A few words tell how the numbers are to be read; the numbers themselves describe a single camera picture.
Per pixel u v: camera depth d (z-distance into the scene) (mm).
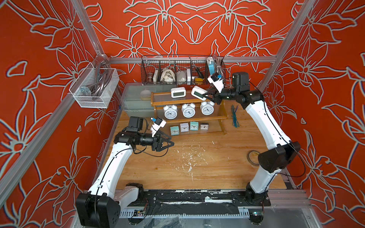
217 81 619
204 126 971
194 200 728
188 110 854
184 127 963
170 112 854
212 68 833
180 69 996
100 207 367
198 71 949
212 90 708
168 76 899
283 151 445
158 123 621
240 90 579
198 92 726
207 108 876
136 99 982
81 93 697
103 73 788
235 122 1051
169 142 640
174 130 948
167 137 971
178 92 795
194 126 976
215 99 648
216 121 1078
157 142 601
